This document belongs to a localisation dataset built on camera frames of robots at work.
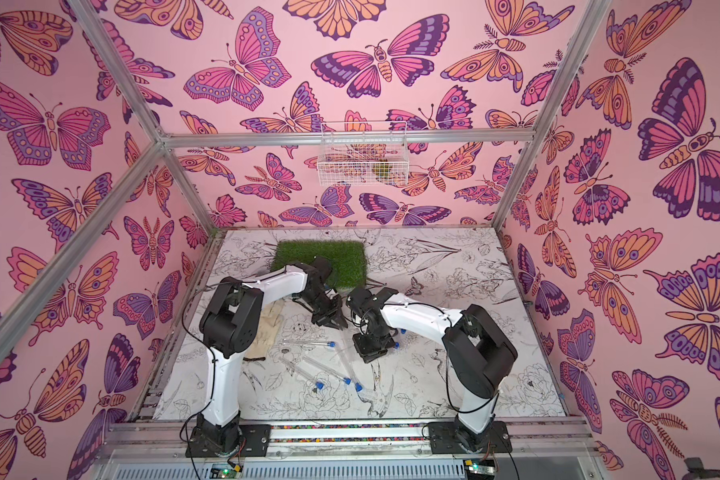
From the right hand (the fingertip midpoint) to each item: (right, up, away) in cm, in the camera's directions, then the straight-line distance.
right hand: (366, 356), depth 84 cm
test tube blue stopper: (-11, +2, +6) cm, 13 cm away
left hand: (-5, +7, +8) cm, 11 cm away
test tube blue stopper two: (-2, -7, -1) cm, 8 cm away
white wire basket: (-1, +61, +12) cm, 62 cm away
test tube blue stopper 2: (-9, -5, +1) cm, 10 cm away
